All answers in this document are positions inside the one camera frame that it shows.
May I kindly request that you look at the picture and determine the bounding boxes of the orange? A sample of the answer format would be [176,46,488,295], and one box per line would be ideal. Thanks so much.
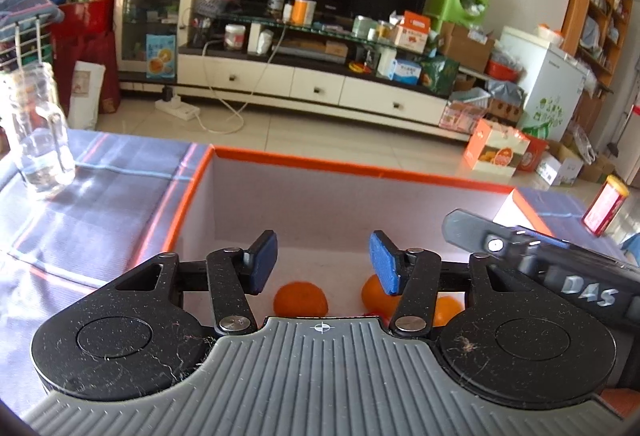
[432,296,466,327]
[361,275,403,317]
[274,283,329,318]

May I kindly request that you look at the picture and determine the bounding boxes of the white power strip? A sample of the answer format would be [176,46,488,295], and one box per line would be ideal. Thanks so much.
[155,86,201,121]

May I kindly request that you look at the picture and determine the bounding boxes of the white paper bag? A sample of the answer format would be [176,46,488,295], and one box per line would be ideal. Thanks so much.
[67,61,107,129]

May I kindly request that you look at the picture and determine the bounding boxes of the white lidded jar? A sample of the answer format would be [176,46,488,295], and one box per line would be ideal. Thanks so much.
[223,24,247,51]

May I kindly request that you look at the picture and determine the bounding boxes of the plaid tablecloth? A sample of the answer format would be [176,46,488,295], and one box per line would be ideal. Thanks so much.
[0,129,640,422]

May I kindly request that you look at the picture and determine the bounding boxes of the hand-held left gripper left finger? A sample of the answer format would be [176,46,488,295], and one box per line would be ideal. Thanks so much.
[112,230,279,337]

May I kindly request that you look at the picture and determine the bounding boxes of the pink plastic basket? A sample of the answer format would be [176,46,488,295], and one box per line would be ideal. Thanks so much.
[194,0,236,17]

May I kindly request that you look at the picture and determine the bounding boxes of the pink packaged boxes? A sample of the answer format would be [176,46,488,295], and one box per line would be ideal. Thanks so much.
[440,101,481,133]

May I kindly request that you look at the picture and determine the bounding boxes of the white cable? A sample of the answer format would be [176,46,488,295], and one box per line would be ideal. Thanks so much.
[200,24,286,134]

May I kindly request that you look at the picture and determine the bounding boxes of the metal rack with cloth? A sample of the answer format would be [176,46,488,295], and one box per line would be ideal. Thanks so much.
[0,0,66,72]

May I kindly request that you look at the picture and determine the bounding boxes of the orange cardboard box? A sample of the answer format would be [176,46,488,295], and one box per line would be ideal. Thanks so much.
[132,145,591,322]

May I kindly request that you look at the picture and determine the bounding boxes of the small cardboard box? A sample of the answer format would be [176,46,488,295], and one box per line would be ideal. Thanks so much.
[580,156,616,182]

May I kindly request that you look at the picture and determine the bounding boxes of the wooden bookshelf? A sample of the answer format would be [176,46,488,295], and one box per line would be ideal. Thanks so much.
[560,0,633,132]

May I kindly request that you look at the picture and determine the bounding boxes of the fruit print carton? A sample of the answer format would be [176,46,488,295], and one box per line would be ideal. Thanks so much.
[487,96,523,127]

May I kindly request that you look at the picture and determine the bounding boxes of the red cylindrical can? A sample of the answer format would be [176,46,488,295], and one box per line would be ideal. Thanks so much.
[582,175,628,237]

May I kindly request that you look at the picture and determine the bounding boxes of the brown cardboard box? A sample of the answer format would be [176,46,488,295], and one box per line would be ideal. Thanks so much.
[440,22,496,73]

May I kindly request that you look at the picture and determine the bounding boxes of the orange white gift box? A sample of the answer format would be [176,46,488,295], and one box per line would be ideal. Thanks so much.
[462,119,531,177]

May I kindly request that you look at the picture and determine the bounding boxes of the blue white box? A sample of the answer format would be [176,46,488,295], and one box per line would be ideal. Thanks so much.
[390,59,422,84]

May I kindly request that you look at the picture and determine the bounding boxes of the green snack bag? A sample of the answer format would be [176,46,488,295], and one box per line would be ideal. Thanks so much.
[420,56,460,93]

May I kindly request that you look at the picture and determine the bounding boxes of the white glass door cabinet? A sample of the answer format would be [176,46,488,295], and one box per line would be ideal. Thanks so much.
[114,0,211,92]

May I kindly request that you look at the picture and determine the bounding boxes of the orange white medicine box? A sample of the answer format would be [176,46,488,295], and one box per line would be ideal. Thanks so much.
[395,11,432,50]

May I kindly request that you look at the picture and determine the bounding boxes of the white box green print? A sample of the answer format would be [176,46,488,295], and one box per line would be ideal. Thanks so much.
[536,151,583,187]

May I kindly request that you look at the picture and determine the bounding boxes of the clear glass jar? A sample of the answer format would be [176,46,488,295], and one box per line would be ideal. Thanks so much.
[0,63,76,201]

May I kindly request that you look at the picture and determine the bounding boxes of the orange jar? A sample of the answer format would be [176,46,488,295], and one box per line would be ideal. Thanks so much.
[292,0,317,27]

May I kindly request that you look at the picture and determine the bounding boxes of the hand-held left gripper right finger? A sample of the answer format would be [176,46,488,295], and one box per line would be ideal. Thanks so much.
[369,230,512,339]

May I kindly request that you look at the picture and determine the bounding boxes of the red plastic basin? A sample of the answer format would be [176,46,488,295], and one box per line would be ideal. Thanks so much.
[486,60,521,80]

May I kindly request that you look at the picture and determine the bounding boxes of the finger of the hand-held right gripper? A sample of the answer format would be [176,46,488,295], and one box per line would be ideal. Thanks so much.
[442,209,521,263]

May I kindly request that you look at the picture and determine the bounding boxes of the white chest freezer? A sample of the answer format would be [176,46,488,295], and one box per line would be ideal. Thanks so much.
[500,26,590,142]

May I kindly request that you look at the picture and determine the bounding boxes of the white black television stand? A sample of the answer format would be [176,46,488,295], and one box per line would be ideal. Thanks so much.
[177,11,476,134]

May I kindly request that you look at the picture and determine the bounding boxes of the red shopping bag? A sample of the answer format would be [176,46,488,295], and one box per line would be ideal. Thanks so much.
[50,0,121,114]

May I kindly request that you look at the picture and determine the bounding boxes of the blue snack packet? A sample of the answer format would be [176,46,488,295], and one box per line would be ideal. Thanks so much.
[146,34,178,80]

